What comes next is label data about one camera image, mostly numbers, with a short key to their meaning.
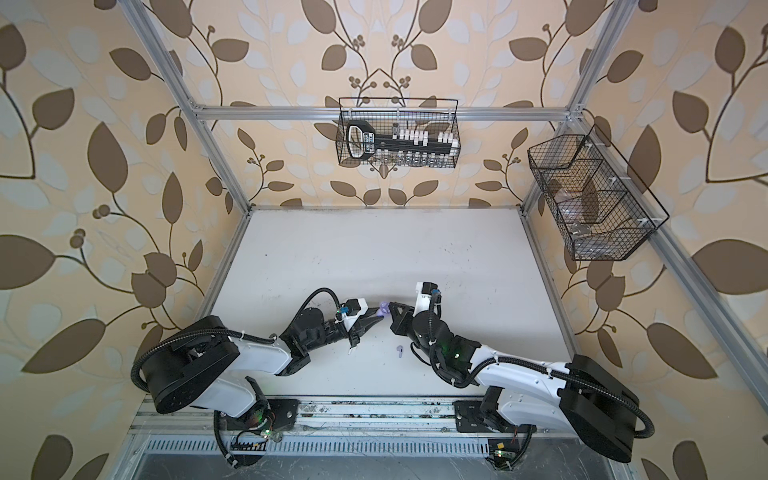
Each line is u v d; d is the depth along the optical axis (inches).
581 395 16.5
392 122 31.8
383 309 31.0
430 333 22.3
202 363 18.1
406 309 28.8
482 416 25.7
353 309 26.2
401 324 27.3
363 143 33.2
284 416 29.1
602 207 28.9
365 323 29.0
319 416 29.7
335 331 27.9
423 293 28.3
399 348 33.6
